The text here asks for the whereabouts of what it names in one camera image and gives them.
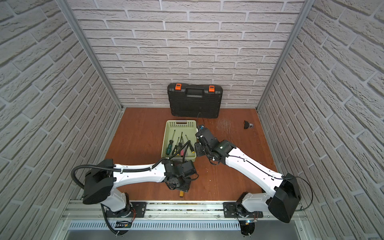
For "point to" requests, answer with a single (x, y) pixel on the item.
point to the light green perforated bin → (179, 139)
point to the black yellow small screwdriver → (175, 148)
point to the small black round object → (247, 125)
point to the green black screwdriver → (168, 149)
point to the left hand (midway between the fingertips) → (190, 187)
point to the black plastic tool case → (195, 101)
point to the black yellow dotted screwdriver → (179, 145)
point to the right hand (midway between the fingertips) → (201, 145)
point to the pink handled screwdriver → (182, 151)
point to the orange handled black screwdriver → (181, 193)
